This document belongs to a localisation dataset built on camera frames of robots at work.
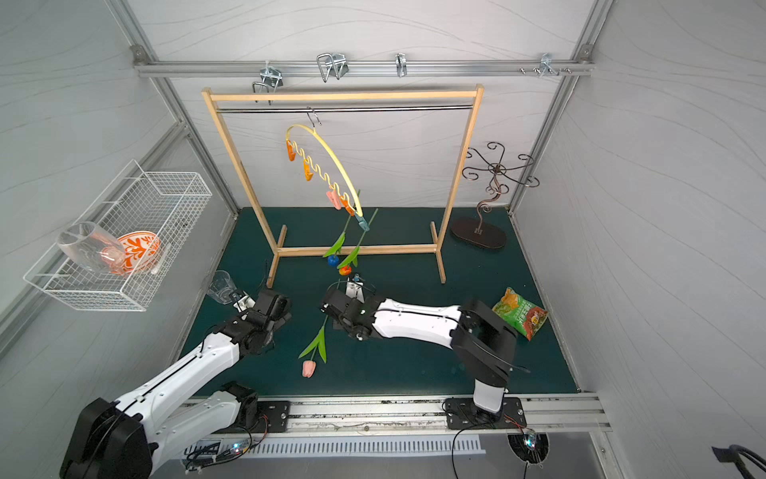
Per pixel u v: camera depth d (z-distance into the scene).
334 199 0.79
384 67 0.80
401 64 0.78
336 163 0.69
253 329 0.60
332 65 0.75
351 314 0.62
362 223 0.73
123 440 0.38
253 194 0.84
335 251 0.90
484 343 0.45
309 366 0.80
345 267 0.90
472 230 1.12
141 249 0.67
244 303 0.73
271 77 0.78
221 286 0.95
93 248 0.56
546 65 0.77
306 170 0.86
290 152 0.92
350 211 0.72
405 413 0.75
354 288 0.75
